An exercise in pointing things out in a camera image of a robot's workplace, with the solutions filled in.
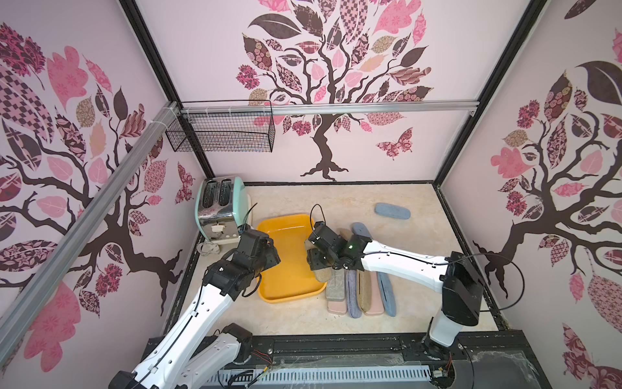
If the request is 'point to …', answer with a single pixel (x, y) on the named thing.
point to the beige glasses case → (323, 275)
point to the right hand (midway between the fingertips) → (312, 255)
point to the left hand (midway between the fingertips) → (269, 258)
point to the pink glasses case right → (377, 304)
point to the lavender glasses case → (352, 293)
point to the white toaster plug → (206, 248)
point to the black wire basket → (200, 132)
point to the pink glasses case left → (337, 307)
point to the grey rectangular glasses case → (335, 287)
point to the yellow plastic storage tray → (293, 278)
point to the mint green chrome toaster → (221, 208)
